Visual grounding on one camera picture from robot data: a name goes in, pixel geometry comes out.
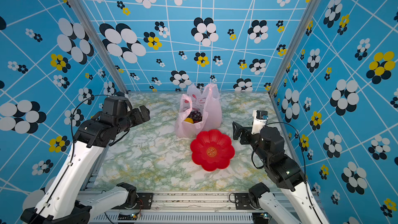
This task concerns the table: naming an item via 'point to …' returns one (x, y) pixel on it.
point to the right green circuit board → (261, 218)
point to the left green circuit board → (127, 216)
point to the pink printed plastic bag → (208, 102)
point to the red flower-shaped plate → (213, 150)
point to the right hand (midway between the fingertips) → (246, 122)
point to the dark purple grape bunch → (196, 115)
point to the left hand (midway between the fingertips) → (143, 112)
